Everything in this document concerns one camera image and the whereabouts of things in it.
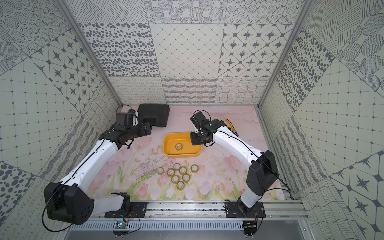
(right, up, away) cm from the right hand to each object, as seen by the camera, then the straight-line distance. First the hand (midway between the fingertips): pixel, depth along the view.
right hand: (195, 142), depth 82 cm
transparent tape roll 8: (-8, -24, 0) cm, 26 cm away
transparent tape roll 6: (-14, -19, +4) cm, 24 cm away
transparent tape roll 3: (-5, -21, +2) cm, 22 cm away
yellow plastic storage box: (-17, -1, +17) cm, 24 cm away
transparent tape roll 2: (-1, -17, +6) cm, 18 cm away
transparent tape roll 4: (-12, -16, +7) cm, 21 cm away
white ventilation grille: (-17, -38, -12) cm, 43 cm away
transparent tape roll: (-11, -5, +14) cm, 19 cm away
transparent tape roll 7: (-12, -21, +1) cm, 24 cm away
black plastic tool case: (-29, +16, +29) cm, 44 cm away
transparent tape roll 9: (-21, -18, +5) cm, 28 cm away
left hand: (-30, +9, +1) cm, 31 cm away
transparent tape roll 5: (-8, -18, +5) cm, 20 cm away
